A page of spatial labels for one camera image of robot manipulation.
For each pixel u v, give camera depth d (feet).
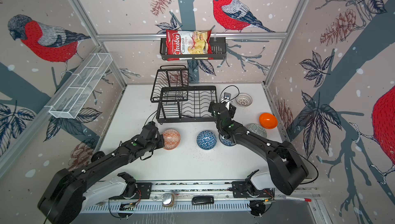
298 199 2.30
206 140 2.95
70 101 2.35
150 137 2.22
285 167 1.38
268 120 3.12
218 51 3.11
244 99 3.53
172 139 2.88
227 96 2.34
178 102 2.69
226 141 2.95
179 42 2.88
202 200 2.23
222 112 2.05
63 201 1.30
